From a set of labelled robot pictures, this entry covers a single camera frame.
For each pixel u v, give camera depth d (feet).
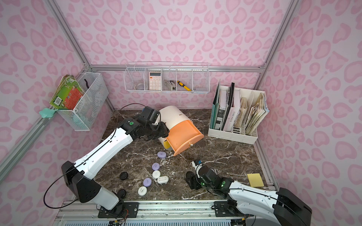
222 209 2.34
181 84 3.21
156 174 2.75
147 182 2.65
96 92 3.05
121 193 2.55
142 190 2.57
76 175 1.34
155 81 3.12
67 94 2.37
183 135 2.67
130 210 2.41
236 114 2.91
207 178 2.03
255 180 2.69
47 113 2.04
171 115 2.88
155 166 2.85
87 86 2.89
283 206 1.39
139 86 3.11
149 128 1.98
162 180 2.69
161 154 3.03
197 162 2.41
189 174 2.80
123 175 2.75
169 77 3.30
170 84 3.19
